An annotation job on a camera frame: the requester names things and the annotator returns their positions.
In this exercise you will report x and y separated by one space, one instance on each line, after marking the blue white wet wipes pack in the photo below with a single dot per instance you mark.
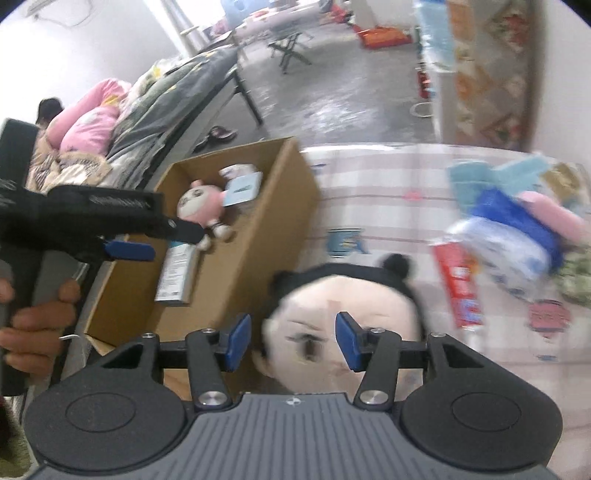
498 249

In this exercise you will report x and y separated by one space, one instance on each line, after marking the dark slipper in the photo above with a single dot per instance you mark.
205 144
224 134

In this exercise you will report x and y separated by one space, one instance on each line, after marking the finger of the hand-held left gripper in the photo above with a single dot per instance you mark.
184 231
131 251

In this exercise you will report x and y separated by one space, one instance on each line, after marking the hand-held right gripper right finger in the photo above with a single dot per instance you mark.
350 344

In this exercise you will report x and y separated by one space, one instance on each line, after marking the black-haired plush doll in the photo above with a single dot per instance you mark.
323 300

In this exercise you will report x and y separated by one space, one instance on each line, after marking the pink pillow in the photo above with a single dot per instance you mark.
87 120

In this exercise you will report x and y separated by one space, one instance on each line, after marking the white long table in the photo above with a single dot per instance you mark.
277 25

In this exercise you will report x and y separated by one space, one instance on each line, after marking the red toothpaste tube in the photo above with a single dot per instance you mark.
457 286

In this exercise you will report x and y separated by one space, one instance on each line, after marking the beige patterned blanket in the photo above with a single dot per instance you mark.
69 166

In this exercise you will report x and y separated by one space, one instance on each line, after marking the person's left hand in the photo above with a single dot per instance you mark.
41 332

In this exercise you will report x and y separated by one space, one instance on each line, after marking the black folding stool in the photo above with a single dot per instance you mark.
291 50

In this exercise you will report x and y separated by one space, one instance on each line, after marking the light blue waffle towel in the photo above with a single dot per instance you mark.
468 184

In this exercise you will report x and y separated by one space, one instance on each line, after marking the blue white carton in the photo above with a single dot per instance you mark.
175 277

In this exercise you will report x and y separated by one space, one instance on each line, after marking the green white floral cloth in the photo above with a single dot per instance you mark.
575 277

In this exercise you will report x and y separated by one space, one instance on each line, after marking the red orange box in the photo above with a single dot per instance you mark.
385 38

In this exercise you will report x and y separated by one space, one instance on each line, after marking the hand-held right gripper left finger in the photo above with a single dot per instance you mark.
238 344

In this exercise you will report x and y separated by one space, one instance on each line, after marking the pink round plush toy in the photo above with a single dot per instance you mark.
201 205

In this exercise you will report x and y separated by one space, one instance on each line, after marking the black metal bed frame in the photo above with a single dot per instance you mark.
247 99

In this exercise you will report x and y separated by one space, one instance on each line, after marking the brown cardboard box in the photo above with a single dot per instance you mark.
258 258

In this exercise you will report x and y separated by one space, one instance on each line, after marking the pink ribbed roll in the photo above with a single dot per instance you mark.
554 214

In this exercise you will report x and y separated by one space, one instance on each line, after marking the white water dispenser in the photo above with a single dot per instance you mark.
445 104

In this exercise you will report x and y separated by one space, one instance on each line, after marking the floral patterned board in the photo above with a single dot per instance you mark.
494 69

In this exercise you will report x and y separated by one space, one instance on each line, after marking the teal cloth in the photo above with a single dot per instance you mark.
517 173

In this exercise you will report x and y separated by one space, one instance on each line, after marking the red bottle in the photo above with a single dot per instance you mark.
423 83

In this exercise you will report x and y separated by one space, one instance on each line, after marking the white yogurt cup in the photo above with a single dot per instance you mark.
242 189

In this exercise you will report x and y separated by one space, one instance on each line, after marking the grey floral quilt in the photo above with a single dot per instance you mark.
175 101

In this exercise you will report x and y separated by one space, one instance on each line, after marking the plaid tablecloth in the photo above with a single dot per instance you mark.
392 207

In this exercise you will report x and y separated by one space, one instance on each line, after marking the large blue water jug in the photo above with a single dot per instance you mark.
434 32

